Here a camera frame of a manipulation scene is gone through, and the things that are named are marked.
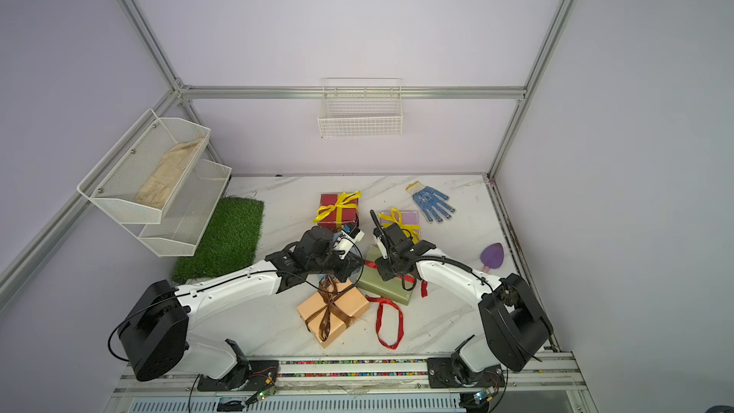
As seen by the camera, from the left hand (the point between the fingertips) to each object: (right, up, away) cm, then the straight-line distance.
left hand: (361, 264), depth 81 cm
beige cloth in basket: (-55, +27, 0) cm, 62 cm away
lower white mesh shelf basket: (-58, +14, +12) cm, 61 cm away
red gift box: (-5, +13, +19) cm, 23 cm away
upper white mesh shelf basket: (-61, +26, -4) cm, 66 cm away
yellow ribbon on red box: (-8, +17, +20) cm, 28 cm away
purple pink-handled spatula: (+44, -1, +15) cm, 47 cm away
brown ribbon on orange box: (-10, -8, +1) cm, 13 cm away
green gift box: (+3, -6, +7) cm, 10 cm away
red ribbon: (+7, -13, +5) cm, 15 cm away
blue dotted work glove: (+26, +18, +30) cm, 44 cm away
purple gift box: (+15, +12, +17) cm, 26 cm away
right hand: (+8, -3, +7) cm, 11 cm away
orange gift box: (-2, -11, 0) cm, 11 cm away
